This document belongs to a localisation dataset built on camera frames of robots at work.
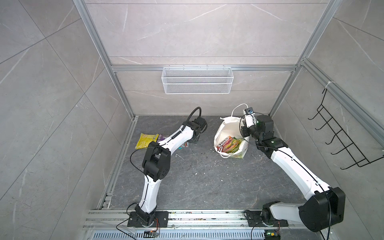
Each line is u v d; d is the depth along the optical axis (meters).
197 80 1.01
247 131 0.71
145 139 1.00
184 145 0.92
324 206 0.40
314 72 0.79
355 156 0.61
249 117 0.69
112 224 0.74
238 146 0.76
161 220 0.73
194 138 0.85
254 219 0.73
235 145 0.89
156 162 0.54
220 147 0.98
